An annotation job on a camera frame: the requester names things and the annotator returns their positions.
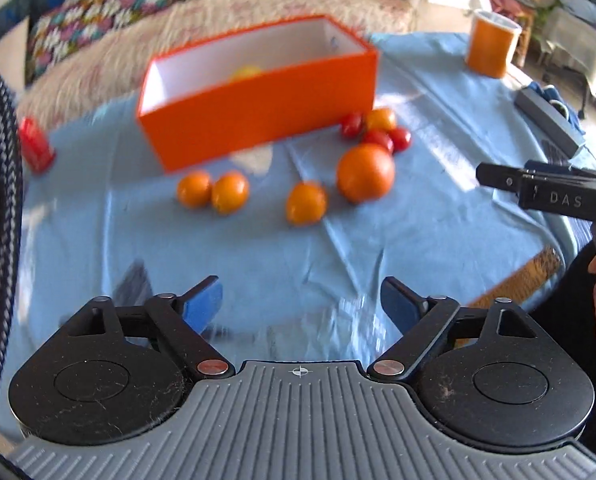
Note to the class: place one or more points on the red soda can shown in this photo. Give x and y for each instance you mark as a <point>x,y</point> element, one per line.
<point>36,146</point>

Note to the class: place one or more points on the orange cardboard box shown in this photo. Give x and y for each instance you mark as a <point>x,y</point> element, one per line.
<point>258,110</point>

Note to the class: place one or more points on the large orange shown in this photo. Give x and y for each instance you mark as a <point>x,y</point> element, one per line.
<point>366,172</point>

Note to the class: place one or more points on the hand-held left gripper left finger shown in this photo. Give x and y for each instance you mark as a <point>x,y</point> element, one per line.
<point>202,305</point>

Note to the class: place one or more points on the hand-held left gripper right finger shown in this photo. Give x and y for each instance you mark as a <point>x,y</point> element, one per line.
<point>400,300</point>

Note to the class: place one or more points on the grey rectangular box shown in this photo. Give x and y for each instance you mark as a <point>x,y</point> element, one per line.
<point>548,120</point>

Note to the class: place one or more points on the yellow lemon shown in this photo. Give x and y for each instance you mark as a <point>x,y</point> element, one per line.
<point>246,73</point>

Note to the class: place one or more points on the orange cherry tomato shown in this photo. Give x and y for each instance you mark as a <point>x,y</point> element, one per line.
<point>381,120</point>

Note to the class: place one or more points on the beige pillow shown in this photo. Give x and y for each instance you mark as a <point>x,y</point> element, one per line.
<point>8,55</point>

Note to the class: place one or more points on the small tangerine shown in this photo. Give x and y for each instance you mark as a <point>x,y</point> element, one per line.
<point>230,192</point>
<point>306,203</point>
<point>194,189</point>

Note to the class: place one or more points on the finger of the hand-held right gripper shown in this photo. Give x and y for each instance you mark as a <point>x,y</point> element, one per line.
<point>498,176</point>

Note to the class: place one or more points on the light blue tablecloth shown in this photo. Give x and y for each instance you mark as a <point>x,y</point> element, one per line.
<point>428,240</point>

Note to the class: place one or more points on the red cherry tomato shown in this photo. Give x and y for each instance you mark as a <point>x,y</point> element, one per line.
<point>401,138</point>
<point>351,125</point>
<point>377,140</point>

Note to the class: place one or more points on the orange cup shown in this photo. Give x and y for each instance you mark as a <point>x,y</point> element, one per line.
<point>490,47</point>

